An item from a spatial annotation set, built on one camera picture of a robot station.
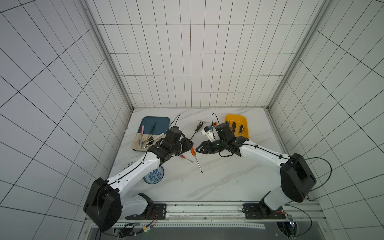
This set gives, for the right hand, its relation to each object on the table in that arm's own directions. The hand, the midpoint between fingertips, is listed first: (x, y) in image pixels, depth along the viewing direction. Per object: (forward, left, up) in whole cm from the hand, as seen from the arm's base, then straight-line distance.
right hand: (193, 152), depth 79 cm
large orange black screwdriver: (0, 0, +1) cm, 1 cm away
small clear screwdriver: (+33, -4, -13) cm, 35 cm away
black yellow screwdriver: (+27, -32, -13) cm, 44 cm away
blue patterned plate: (-10, +22, -13) cm, 27 cm away
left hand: (+3, +2, 0) cm, 4 cm away
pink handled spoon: (+12, +36, -13) cm, 40 cm away
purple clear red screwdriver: (+4, +8, -13) cm, 16 cm away
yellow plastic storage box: (+31, -31, -14) cm, 46 cm away
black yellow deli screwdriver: (+30, -27, -14) cm, 42 cm away
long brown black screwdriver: (+27, -2, -14) cm, 31 cm away
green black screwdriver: (+32, -22, -12) cm, 41 cm away
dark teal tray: (+27, +25, -12) cm, 39 cm away
